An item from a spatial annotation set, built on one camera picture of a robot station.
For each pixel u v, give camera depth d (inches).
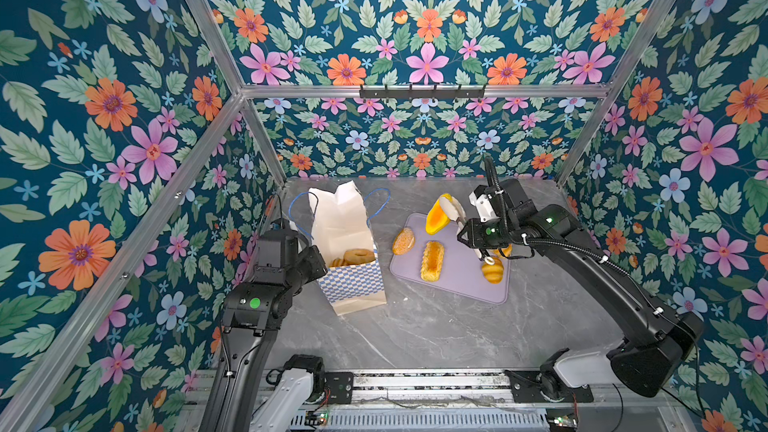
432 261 36.4
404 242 37.6
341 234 38.4
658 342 15.4
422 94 36.8
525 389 28.8
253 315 16.6
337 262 36.6
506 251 25.2
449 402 28.3
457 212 29.5
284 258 19.5
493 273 35.8
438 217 31.4
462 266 36.9
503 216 21.7
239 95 35.9
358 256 35.5
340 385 29.0
